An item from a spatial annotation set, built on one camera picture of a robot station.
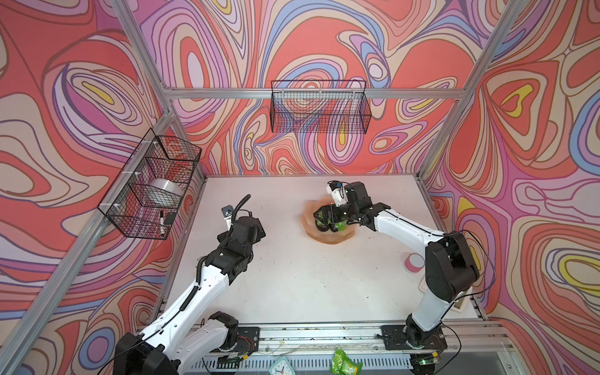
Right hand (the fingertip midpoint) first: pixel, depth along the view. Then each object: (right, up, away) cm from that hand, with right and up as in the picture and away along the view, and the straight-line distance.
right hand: (325, 216), depth 89 cm
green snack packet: (+3, -43, -20) cm, 48 cm away
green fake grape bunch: (+7, -4, +2) cm, 8 cm away
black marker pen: (-53, -1, -17) cm, 56 cm away
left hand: (-28, -2, -9) cm, 29 cm away
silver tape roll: (-51, +9, -20) cm, 55 cm away
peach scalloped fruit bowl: (-6, -4, +10) cm, 12 cm away
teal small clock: (-15, -42, -22) cm, 50 cm away
